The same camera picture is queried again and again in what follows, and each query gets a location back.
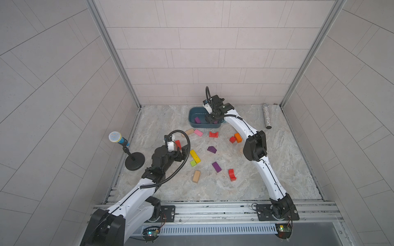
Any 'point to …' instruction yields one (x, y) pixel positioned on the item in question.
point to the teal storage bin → (201, 112)
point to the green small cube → (193, 163)
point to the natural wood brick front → (196, 176)
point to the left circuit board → (151, 233)
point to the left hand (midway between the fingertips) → (183, 143)
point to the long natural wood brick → (189, 132)
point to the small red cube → (232, 139)
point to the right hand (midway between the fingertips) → (210, 116)
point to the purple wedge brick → (212, 149)
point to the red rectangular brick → (178, 144)
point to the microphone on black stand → (135, 161)
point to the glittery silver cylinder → (267, 116)
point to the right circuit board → (283, 230)
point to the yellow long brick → (195, 156)
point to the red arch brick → (213, 135)
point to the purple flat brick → (216, 166)
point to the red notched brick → (232, 175)
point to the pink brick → (199, 133)
